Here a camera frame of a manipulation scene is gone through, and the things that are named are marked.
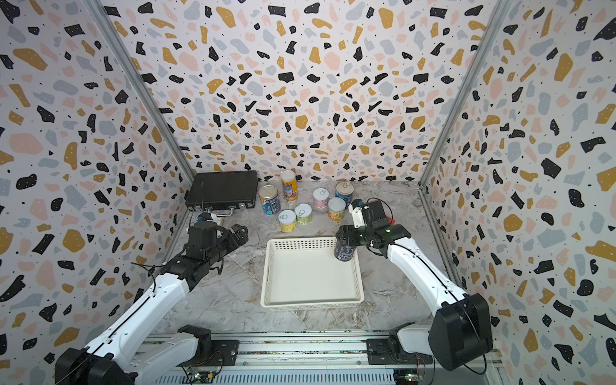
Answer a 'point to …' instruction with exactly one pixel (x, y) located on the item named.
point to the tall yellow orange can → (289, 184)
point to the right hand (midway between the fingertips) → (345, 233)
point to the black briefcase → (222, 190)
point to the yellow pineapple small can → (288, 220)
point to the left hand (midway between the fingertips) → (240, 232)
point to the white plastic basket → (305, 273)
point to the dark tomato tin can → (343, 253)
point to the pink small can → (321, 196)
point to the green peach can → (336, 209)
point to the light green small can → (304, 214)
